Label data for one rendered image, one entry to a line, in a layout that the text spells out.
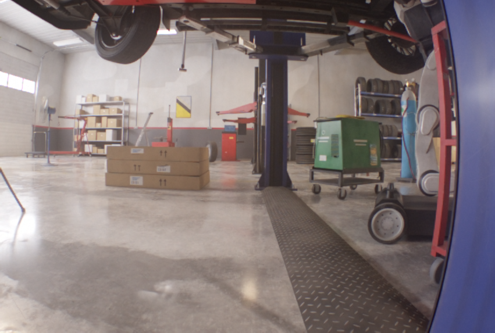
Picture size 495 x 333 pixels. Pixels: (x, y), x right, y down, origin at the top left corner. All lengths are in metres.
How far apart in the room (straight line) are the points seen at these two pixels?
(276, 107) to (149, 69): 8.97
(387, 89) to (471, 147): 10.91
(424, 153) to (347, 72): 10.33
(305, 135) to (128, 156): 6.25
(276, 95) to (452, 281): 3.08
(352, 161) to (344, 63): 9.42
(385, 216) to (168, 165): 2.24
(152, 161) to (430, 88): 2.60
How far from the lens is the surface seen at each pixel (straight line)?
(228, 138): 9.38
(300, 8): 2.48
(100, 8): 2.77
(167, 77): 11.44
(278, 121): 3.29
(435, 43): 1.05
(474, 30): 0.30
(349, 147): 2.63
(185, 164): 2.96
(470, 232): 0.29
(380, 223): 1.42
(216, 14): 2.80
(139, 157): 3.10
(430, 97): 1.64
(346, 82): 11.67
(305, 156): 8.49
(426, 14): 1.71
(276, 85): 3.36
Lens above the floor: 0.45
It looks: level
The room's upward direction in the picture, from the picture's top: 1 degrees clockwise
